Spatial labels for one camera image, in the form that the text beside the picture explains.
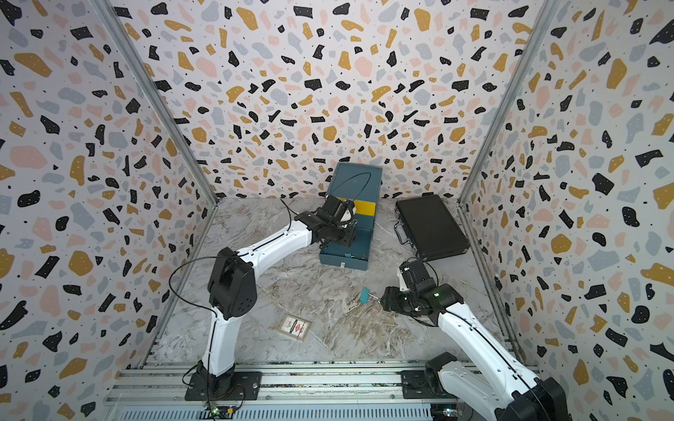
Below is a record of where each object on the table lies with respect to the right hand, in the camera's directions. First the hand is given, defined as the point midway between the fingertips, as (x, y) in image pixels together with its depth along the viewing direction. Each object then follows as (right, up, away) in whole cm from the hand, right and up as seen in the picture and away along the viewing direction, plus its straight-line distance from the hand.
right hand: (387, 302), depth 80 cm
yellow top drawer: (-7, +30, +11) cm, 32 cm away
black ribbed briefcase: (+19, +24, +26) cm, 40 cm away
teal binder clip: (-7, -2, +12) cm, 14 cm away
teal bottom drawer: (-10, +11, +25) cm, 29 cm away
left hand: (-10, +20, +11) cm, 25 cm away
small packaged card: (-29, -9, +3) cm, 31 cm away
